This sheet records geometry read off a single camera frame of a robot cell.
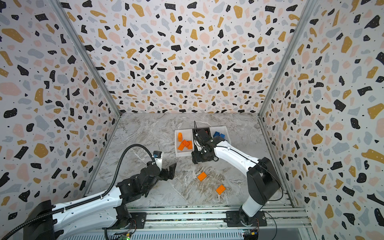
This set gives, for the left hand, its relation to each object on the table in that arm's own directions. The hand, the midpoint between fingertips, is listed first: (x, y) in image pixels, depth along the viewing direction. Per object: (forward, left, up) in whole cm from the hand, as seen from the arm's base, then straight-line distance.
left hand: (171, 161), depth 78 cm
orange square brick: (+18, -8, -15) cm, 25 cm away
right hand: (+5, -13, -4) cm, 15 cm away
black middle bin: (+26, -12, -8) cm, 29 cm away
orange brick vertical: (+24, -2, -12) cm, 27 cm away
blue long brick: (+26, -31, -14) cm, 43 cm away
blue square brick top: (+27, -27, -12) cm, 40 cm away
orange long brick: (-3, -16, -14) cm, 21 cm away
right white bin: (+30, -31, -12) cm, 45 cm away
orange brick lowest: (-10, -26, -15) cm, 32 cm away
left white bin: (+28, -6, -15) cm, 32 cm away
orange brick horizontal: (+20, -4, -14) cm, 25 cm away
